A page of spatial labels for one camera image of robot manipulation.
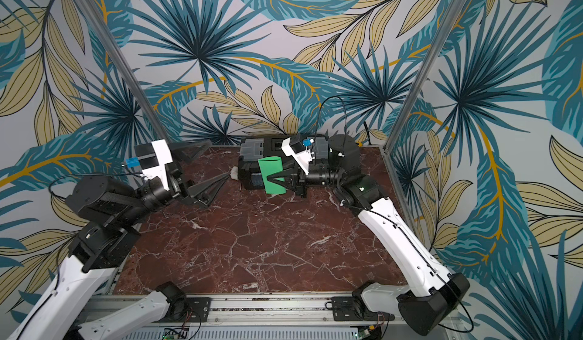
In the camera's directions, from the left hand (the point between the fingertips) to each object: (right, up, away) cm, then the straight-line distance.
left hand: (221, 162), depth 47 cm
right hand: (+9, -3, +11) cm, 14 cm away
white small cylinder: (-12, -3, +59) cm, 60 cm away
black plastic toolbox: (-2, +6, +48) cm, 48 cm away
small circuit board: (-23, -54, +24) cm, 63 cm away
